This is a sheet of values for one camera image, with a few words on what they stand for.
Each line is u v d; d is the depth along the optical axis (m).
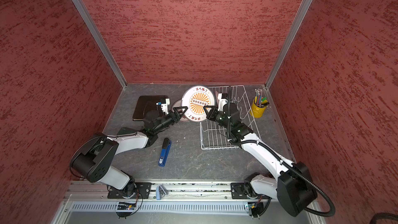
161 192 0.73
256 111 0.96
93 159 0.45
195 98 0.80
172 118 0.76
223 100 0.71
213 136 0.91
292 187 0.40
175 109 0.76
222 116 0.68
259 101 0.97
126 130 0.92
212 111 0.68
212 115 0.68
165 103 0.79
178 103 1.08
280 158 0.45
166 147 0.86
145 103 1.12
